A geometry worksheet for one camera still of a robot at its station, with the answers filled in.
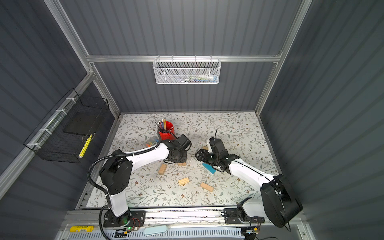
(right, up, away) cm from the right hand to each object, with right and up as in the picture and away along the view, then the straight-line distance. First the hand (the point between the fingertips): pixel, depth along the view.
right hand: (200, 157), depth 85 cm
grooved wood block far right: (+4, +3, +15) cm, 16 cm away
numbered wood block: (+4, -16, -2) cm, 17 cm away
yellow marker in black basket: (-54, +6, -19) cm, 57 cm away
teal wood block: (+6, -8, +7) cm, 12 cm away
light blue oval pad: (-21, -30, -17) cm, 41 cm away
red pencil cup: (-21, +12, +10) cm, 25 cm away
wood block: (-11, -5, +3) cm, 13 cm away
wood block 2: (-22, -8, +4) cm, 24 cm away
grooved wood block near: (-9, -14, 0) cm, 17 cm away
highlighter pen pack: (-33, +7, +17) cm, 38 cm away
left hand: (-10, -2, +5) cm, 11 cm away
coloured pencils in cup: (-24, +19, +11) cm, 33 cm away
